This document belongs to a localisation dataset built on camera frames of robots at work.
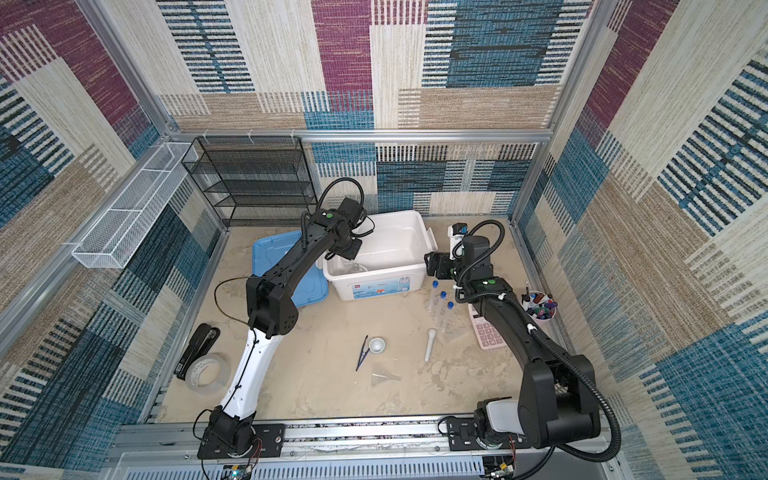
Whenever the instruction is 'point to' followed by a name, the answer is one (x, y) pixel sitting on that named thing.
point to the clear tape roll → (209, 375)
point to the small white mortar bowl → (377, 345)
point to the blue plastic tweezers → (361, 360)
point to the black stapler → (201, 341)
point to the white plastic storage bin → (391, 262)
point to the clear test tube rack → (444, 315)
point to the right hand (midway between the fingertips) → (438, 259)
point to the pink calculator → (487, 335)
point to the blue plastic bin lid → (269, 250)
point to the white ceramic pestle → (431, 334)
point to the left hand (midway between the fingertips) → (349, 246)
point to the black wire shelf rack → (254, 180)
